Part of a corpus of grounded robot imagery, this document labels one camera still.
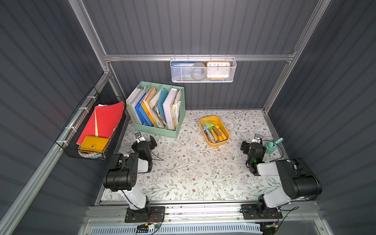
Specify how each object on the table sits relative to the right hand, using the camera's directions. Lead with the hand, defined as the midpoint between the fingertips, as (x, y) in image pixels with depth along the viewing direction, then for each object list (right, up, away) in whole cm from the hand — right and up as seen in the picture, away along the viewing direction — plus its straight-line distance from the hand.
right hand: (257, 142), depth 92 cm
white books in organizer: (-54, +22, -3) cm, 58 cm away
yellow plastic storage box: (-26, +7, +8) cm, 28 cm away
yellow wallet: (-85, +3, -28) cm, 90 cm away
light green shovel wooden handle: (-29, +12, +13) cm, 33 cm away
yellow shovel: (-20, +3, +7) cm, 22 cm away
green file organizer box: (-64, +22, +1) cm, 68 cm away
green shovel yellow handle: (-26, +4, +6) cm, 27 cm away
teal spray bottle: (+7, -1, -4) cm, 8 cm away
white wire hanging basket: (-45, +42, -1) cm, 61 cm away
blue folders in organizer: (-74, +18, +4) cm, 77 cm away
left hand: (-74, +3, +1) cm, 74 cm away
